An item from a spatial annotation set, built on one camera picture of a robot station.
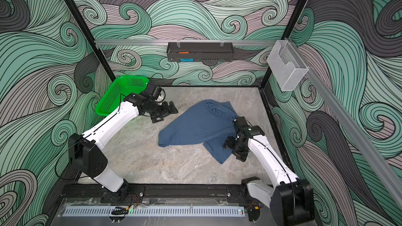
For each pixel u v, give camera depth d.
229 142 0.71
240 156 0.69
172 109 0.74
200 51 0.95
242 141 0.58
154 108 0.68
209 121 0.98
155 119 0.78
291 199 0.37
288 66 0.78
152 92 0.64
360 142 0.49
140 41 1.65
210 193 0.74
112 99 1.08
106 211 0.70
